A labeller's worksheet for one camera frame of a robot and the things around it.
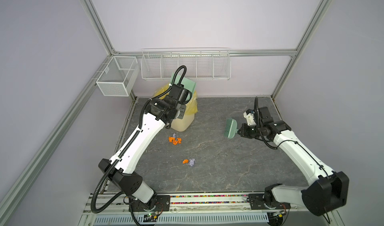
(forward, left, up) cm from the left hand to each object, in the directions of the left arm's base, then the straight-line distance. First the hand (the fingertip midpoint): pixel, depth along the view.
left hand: (175, 109), depth 72 cm
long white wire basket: (+40, -16, -2) cm, 43 cm away
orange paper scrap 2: (-15, -3, -31) cm, 34 cm away
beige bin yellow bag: (+6, 0, -23) cm, 24 cm away
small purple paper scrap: (+3, +5, -31) cm, 32 cm away
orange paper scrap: (0, +6, -31) cm, 31 cm away
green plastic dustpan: (+14, -7, +3) cm, 16 cm away
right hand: (-7, -33, -15) cm, 37 cm away
